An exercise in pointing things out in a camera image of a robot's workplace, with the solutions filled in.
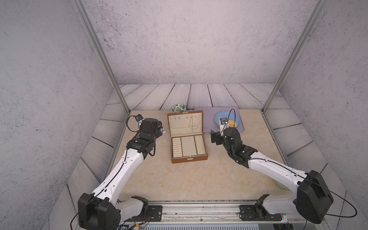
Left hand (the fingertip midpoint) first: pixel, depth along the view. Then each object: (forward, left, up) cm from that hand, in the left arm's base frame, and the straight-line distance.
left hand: (157, 127), depth 80 cm
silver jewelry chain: (+11, -20, -14) cm, 27 cm away
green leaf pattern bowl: (+36, -10, -19) cm, 42 cm away
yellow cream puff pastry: (+18, -50, -19) cm, 56 cm away
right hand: (0, -36, -1) cm, 36 cm away
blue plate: (+28, -51, -21) cm, 62 cm away
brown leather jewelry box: (+2, -17, -18) cm, 25 cm away
